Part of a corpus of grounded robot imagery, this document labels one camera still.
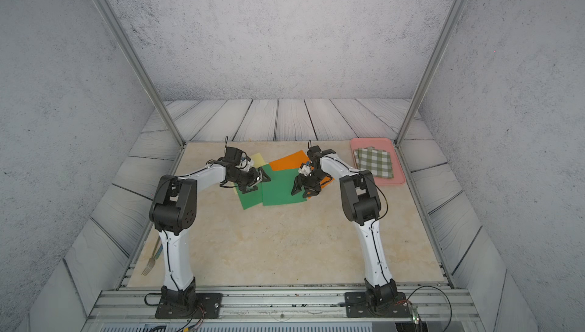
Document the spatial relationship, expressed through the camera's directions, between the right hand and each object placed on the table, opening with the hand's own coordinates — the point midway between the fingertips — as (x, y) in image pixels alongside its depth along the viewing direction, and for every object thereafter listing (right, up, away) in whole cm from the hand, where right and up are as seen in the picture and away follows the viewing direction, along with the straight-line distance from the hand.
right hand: (298, 194), depth 98 cm
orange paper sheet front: (+10, +6, -12) cm, 17 cm away
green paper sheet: (-20, -2, +1) cm, 20 cm away
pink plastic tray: (+45, +23, +24) cm, 56 cm away
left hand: (-13, +5, +1) cm, 14 cm away
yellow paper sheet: (-20, +14, +16) cm, 29 cm away
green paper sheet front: (-9, +1, +4) cm, 10 cm away
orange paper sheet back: (-3, +14, +16) cm, 21 cm away
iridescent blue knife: (-51, -19, -13) cm, 56 cm away
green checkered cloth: (+38, +14, +13) cm, 43 cm away
